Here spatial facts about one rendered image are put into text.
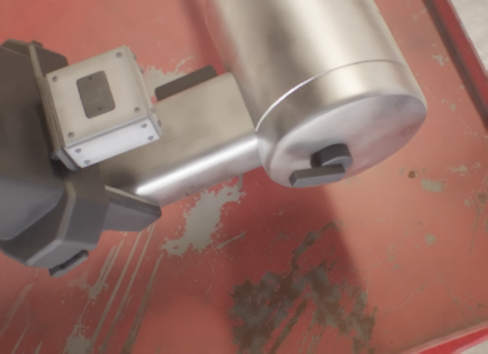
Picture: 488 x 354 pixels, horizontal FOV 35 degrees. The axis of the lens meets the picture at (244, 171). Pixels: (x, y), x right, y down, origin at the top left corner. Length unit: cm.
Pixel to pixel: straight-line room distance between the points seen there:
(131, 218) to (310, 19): 14
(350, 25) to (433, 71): 21
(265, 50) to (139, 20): 22
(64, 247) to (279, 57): 14
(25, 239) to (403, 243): 27
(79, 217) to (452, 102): 32
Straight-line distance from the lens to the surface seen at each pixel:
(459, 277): 56
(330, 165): 41
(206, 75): 45
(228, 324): 53
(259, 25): 42
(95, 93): 36
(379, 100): 39
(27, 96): 39
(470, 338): 73
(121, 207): 41
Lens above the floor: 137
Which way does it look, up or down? 70 degrees down
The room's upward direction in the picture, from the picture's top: straight up
